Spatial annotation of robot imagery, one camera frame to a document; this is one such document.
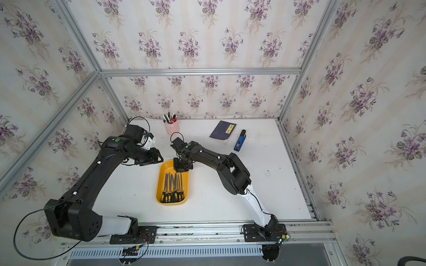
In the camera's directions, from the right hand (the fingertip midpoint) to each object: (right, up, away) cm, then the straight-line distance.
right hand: (178, 171), depth 90 cm
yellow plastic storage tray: (-5, +3, -1) cm, 6 cm away
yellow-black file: (+3, -10, -7) cm, 12 cm away
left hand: (-6, +8, -12) cm, 16 cm away
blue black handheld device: (+38, +16, +15) cm, 44 cm away
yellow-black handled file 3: (-2, -9, -4) cm, 10 cm away
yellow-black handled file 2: (-5, -10, -6) cm, 13 cm away
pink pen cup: (-7, +26, +14) cm, 30 cm away
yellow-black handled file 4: (0, -9, -6) cm, 11 cm away
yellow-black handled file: (-5, -12, -9) cm, 16 cm away
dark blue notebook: (+27, +23, +21) cm, 41 cm away
